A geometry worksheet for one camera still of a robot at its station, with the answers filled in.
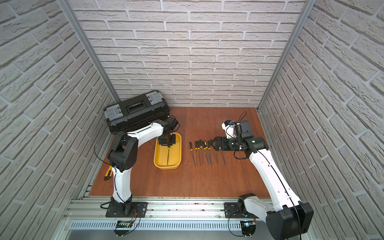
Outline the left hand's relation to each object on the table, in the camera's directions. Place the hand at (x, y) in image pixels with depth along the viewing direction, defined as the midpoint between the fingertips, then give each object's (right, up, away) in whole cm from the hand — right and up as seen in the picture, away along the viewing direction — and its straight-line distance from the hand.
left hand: (173, 142), depth 97 cm
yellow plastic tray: (-2, -9, -7) cm, 11 cm away
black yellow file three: (+15, -4, -1) cm, 16 cm away
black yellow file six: (+24, -3, -1) cm, 25 cm away
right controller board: (+41, -38, -26) cm, 62 cm away
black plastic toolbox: (-26, +18, -4) cm, 32 cm away
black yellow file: (+28, -8, -3) cm, 29 cm away
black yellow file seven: (+22, -4, -1) cm, 23 cm away
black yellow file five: (+32, -8, -4) cm, 34 cm away
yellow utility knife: (-36, -17, -12) cm, 41 cm away
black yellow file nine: (+22, -6, -2) cm, 23 cm away
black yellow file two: (+12, -5, -2) cm, 13 cm away
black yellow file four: (+19, -3, 0) cm, 19 cm away
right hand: (+28, +2, -21) cm, 35 cm away
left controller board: (-21, -39, -25) cm, 51 cm away
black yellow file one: (-2, -4, -2) cm, 5 cm away
